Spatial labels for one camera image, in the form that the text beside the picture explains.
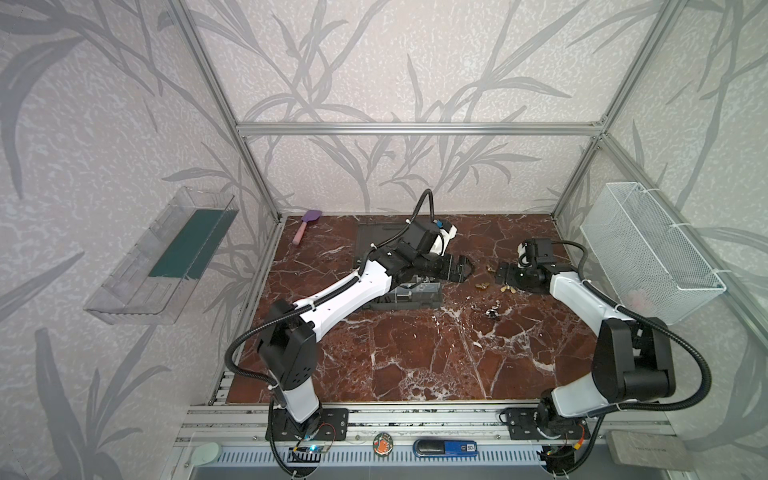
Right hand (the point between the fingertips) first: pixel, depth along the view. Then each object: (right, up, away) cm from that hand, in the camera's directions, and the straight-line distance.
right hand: (509, 268), depth 93 cm
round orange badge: (-38, -40, -23) cm, 60 cm away
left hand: (-17, +4, -17) cm, 24 cm away
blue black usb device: (-25, -38, -27) cm, 53 cm away
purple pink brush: (-73, +19, +28) cm, 80 cm away
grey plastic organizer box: (-33, -9, +2) cm, 34 cm away
